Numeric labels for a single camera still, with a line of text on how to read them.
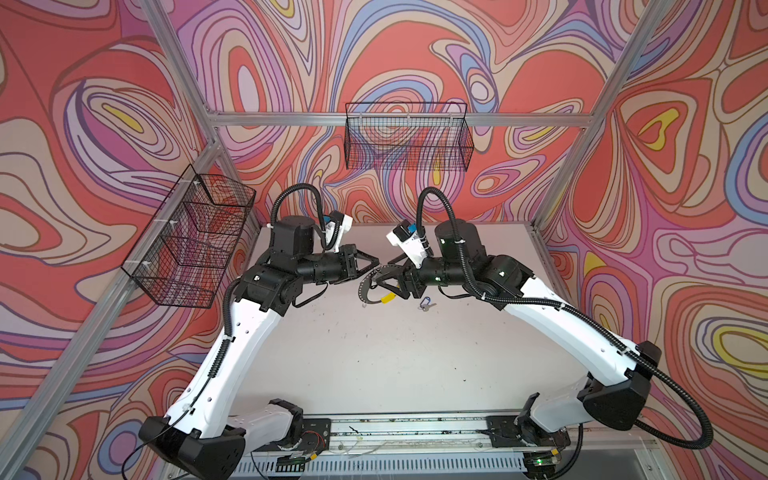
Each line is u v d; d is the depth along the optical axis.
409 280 0.55
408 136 0.96
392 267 0.64
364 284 0.66
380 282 0.61
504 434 0.73
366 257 0.62
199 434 0.36
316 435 0.72
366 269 0.61
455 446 0.72
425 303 0.97
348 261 0.56
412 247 0.56
